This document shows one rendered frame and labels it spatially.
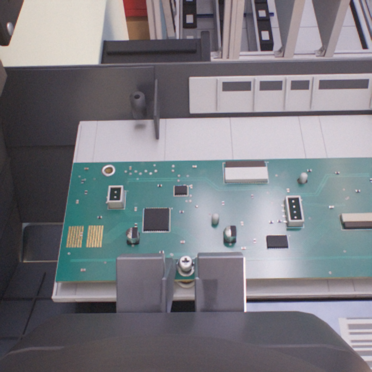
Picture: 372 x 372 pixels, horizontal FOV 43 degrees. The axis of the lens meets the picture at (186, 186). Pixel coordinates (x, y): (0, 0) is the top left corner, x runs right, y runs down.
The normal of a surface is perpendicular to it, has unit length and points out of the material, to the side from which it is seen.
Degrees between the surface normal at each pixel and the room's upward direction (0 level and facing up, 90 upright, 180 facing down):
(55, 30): 0
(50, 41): 0
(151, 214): 90
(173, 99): 90
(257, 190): 90
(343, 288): 90
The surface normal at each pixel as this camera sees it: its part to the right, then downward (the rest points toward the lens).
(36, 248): -0.18, -0.23
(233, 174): -0.03, -0.55
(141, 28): 0.00, 0.85
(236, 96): -0.01, 0.41
